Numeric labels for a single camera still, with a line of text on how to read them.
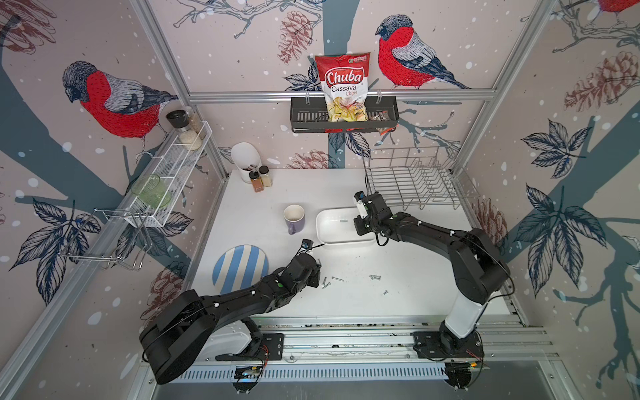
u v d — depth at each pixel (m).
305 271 0.66
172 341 0.41
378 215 0.73
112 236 0.58
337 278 0.88
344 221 1.02
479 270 0.48
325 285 0.86
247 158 1.14
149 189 0.69
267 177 1.11
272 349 0.73
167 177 0.77
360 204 0.77
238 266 0.90
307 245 0.77
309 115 0.95
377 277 0.88
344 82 0.80
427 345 0.73
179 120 0.78
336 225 1.01
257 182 1.11
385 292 0.84
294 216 0.99
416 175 1.15
